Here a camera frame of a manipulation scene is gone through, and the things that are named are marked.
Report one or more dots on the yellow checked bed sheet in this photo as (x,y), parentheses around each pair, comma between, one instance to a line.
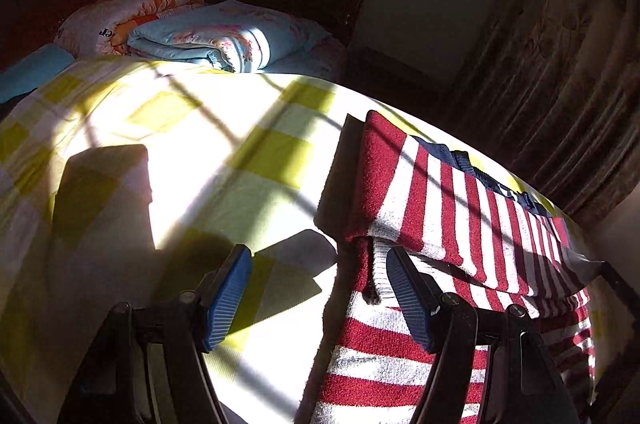
(129,180)

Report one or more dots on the red white striped sweater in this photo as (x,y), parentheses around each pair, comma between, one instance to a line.
(491,246)

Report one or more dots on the light blue folded quilt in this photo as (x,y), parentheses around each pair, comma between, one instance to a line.
(230,35)

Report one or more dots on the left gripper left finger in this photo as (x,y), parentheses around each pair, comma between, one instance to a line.
(114,382)

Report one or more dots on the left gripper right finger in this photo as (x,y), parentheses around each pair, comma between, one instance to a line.
(521,383)

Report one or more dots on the blue pillow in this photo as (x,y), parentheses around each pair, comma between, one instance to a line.
(34,70)

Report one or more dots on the brown patterned curtain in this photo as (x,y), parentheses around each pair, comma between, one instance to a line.
(550,90)

